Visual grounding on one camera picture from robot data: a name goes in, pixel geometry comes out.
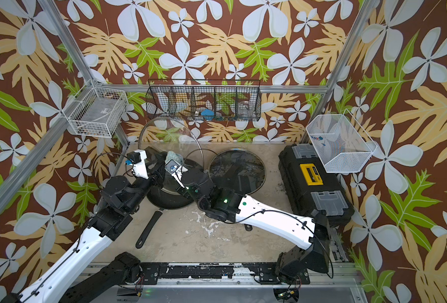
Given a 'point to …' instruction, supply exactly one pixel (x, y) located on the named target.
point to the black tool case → (308, 187)
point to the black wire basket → (204, 100)
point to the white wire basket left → (96, 111)
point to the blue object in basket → (208, 114)
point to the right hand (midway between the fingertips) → (183, 168)
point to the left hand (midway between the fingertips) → (163, 158)
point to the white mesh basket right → (341, 145)
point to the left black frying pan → (166, 196)
